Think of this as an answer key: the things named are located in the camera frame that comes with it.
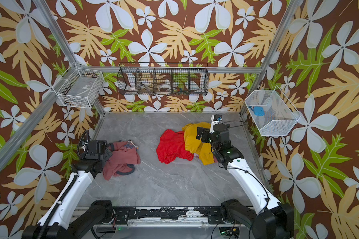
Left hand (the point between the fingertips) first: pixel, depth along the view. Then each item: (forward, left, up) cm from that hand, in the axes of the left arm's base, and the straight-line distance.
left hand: (97, 152), depth 79 cm
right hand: (+10, -58, +10) cm, 59 cm away
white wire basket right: (+15, -98, +15) cm, 100 cm away
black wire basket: (+47, -33, +15) cm, 60 cm away
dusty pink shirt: (+3, -12, -9) cm, 15 cm away
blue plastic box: (+22, -90, +11) cm, 94 cm away
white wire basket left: (+33, +15, +17) cm, 40 cm away
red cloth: (+11, -40, -10) cm, 42 cm away
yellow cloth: (+8, -54, -5) cm, 54 cm away
